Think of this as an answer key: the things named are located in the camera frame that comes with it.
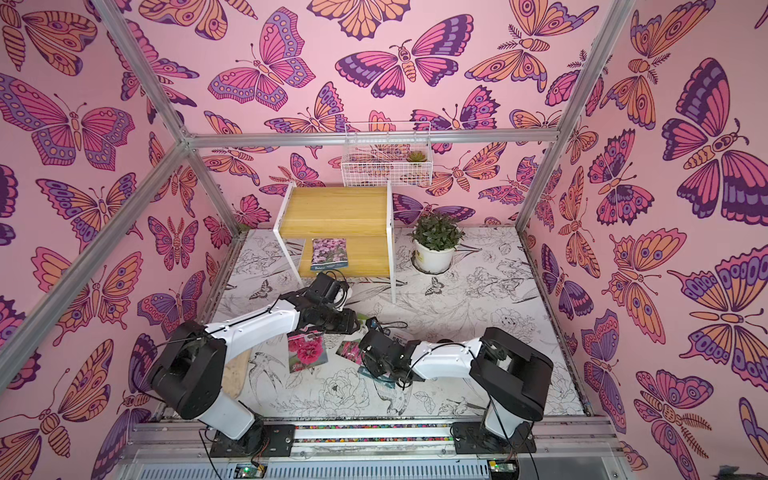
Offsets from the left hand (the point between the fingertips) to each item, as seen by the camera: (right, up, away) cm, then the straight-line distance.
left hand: (358, 324), depth 88 cm
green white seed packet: (-3, -7, +1) cm, 8 cm away
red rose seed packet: (-16, -8, +1) cm, 18 cm away
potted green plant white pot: (+24, +26, +6) cm, 36 cm away
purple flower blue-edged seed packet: (-10, +21, +4) cm, 23 cm away
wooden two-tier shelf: (-2, +27, -11) cm, 29 cm away
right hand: (+5, -9, -1) cm, 10 cm away
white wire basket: (+9, +53, +7) cm, 54 cm away
